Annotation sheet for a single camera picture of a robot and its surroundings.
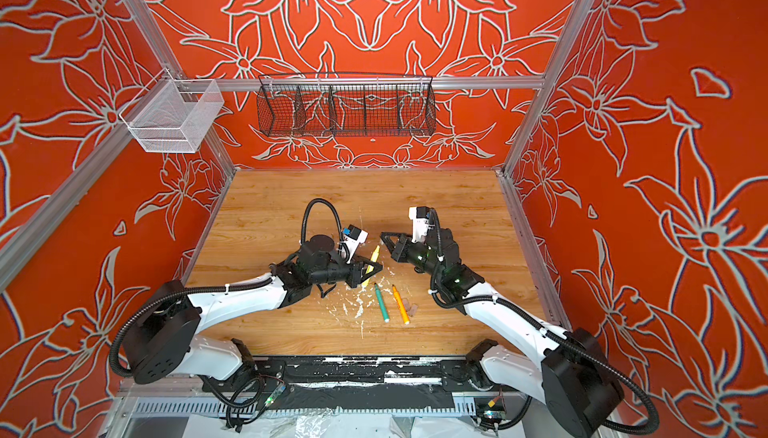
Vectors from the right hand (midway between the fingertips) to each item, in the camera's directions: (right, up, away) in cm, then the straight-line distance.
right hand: (377, 236), depth 75 cm
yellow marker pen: (-2, -8, +1) cm, 9 cm away
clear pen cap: (+9, -21, +9) cm, 25 cm away
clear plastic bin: (-65, +36, +17) cm, 76 cm away
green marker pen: (+1, -21, +10) cm, 23 cm away
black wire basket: (-11, +41, +25) cm, 50 cm away
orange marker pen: (+7, -21, +9) cm, 24 cm away
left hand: (+1, -8, +2) cm, 8 cm away
